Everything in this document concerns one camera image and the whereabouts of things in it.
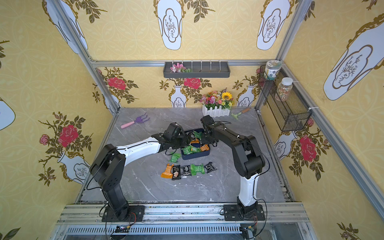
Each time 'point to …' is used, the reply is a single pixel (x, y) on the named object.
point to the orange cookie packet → (167, 174)
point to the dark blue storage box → (193, 149)
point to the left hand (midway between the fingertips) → (184, 139)
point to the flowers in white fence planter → (216, 103)
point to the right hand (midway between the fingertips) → (210, 138)
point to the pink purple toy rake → (139, 119)
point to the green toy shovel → (235, 115)
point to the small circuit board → (122, 228)
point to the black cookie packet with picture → (176, 172)
